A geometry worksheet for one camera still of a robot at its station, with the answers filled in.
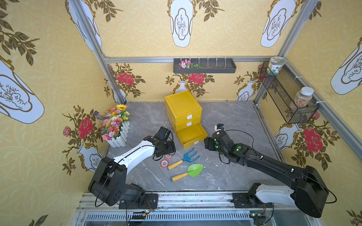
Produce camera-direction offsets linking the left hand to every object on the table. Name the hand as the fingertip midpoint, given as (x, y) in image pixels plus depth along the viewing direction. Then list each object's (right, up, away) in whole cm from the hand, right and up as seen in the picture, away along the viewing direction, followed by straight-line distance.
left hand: (165, 148), depth 89 cm
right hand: (+28, +7, -4) cm, 29 cm away
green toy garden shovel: (+17, -12, -4) cm, 22 cm away
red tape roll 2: (0, -9, -1) cm, 9 cm away
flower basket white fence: (-30, +14, -3) cm, 33 cm away
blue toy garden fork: (+14, -6, +1) cm, 16 cm away
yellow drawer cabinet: (+12, +23, -3) cm, 26 cm away
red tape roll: (+2, -5, +1) cm, 6 cm away
